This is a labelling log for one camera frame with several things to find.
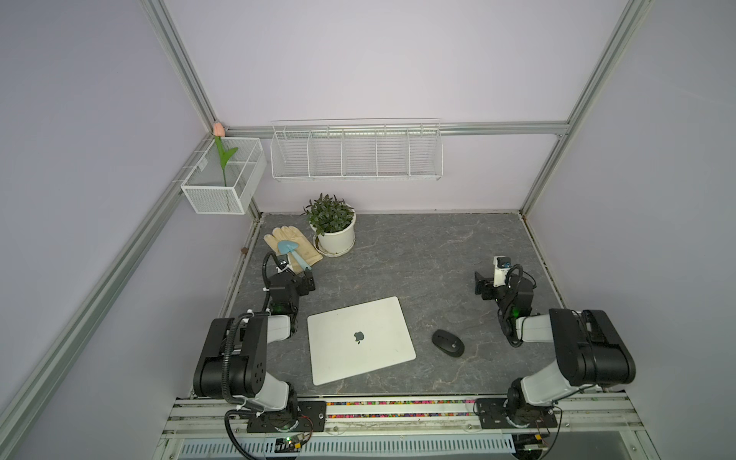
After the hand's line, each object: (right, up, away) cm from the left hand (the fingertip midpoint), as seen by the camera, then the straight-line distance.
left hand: (294, 272), depth 93 cm
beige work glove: (-8, +11, +20) cm, 24 cm away
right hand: (+65, +1, +1) cm, 65 cm away
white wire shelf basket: (+36, +45, +12) cm, 59 cm away
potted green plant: (+13, +16, +1) cm, 21 cm away
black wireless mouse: (+48, -20, -10) cm, 53 cm away
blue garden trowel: (-7, +8, +15) cm, 18 cm away
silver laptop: (+21, -20, -8) cm, 30 cm away
